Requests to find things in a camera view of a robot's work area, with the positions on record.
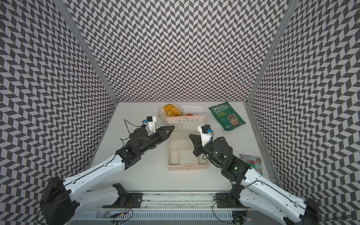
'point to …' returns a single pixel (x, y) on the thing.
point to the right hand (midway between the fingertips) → (190, 138)
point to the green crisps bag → (227, 116)
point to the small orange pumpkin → (190, 114)
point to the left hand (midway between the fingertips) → (174, 130)
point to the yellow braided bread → (171, 110)
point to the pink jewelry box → (181, 155)
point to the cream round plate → (163, 115)
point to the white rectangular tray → (187, 110)
